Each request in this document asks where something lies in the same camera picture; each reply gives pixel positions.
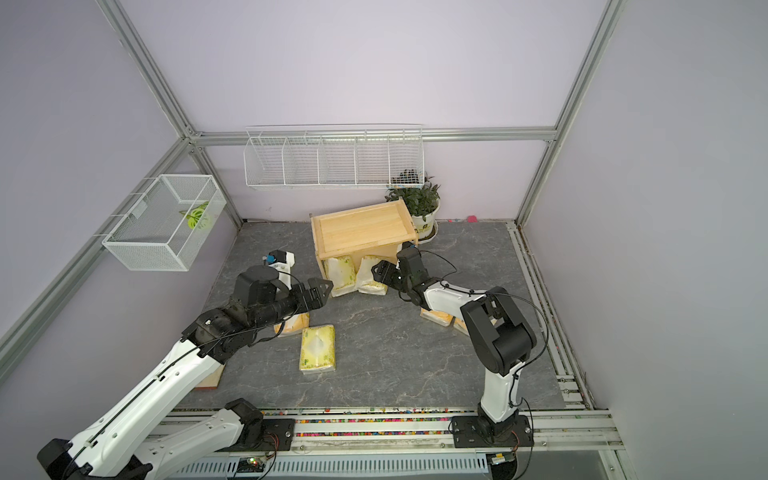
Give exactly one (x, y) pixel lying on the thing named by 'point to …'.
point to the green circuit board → (250, 465)
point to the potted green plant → (422, 204)
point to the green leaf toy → (194, 214)
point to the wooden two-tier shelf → (376, 231)
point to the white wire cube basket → (165, 221)
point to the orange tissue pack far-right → (460, 326)
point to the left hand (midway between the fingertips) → (320, 290)
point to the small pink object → (471, 219)
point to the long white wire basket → (334, 156)
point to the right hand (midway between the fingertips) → (378, 269)
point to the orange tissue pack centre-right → (445, 319)
